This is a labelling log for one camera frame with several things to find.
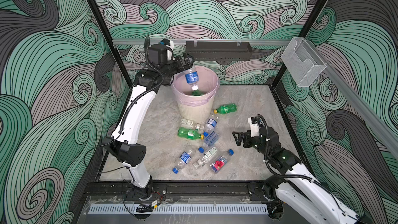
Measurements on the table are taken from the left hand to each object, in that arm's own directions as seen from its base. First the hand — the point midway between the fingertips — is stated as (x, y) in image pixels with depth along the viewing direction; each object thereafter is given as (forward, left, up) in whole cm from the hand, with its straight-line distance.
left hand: (188, 58), depth 68 cm
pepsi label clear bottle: (-31, +1, -40) cm, 51 cm away
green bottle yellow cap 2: (+11, -5, -36) cm, 38 cm away
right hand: (-21, -27, -30) cm, 45 cm away
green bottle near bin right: (+2, -24, -40) cm, 47 cm away
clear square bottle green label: (-10, 0, -40) cm, 42 cm away
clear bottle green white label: (-33, -7, -42) cm, 54 cm away
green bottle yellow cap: (-17, -1, -40) cm, 43 cm away
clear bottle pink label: (-34, -15, -41) cm, 55 cm away
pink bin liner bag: (+11, -12, -26) cm, 30 cm away
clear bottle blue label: (-11, -13, -41) cm, 44 cm away
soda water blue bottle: (-21, -13, -40) cm, 47 cm away
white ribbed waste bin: (-7, -6, -34) cm, 35 cm away
